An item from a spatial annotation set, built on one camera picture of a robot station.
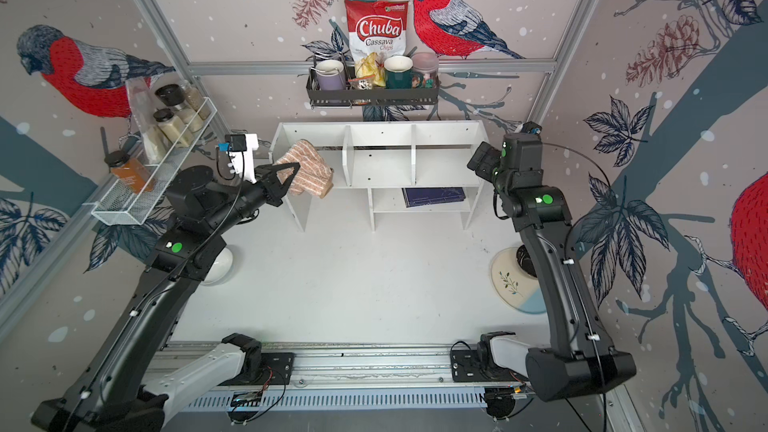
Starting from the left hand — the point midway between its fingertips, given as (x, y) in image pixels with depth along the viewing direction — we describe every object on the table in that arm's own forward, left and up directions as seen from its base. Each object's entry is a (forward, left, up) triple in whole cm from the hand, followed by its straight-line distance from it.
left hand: (303, 158), depth 61 cm
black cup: (-4, -59, -40) cm, 71 cm away
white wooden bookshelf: (+17, -23, -21) cm, 35 cm away
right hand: (+8, -42, -7) cm, 43 cm away
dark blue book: (+12, -30, -29) cm, 43 cm away
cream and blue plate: (-11, -55, -43) cm, 71 cm away
